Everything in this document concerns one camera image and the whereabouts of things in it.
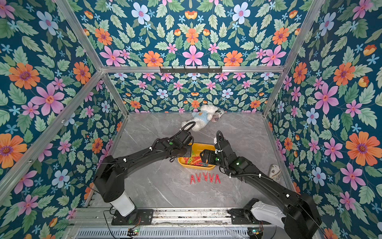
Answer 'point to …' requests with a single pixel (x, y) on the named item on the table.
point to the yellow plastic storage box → (193, 162)
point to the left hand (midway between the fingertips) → (191, 151)
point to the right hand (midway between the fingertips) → (206, 155)
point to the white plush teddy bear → (201, 118)
